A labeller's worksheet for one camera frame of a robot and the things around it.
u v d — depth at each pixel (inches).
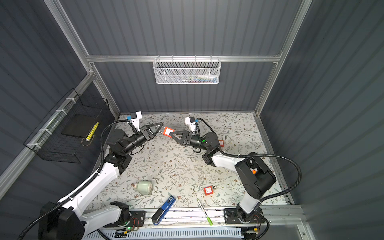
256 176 18.3
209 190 31.8
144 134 24.0
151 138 25.3
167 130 26.8
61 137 27.9
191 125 27.9
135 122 25.2
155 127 26.7
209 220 28.8
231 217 28.9
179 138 28.5
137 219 28.4
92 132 29.0
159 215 27.8
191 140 25.8
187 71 48.8
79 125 29.2
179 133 27.8
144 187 30.1
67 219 15.0
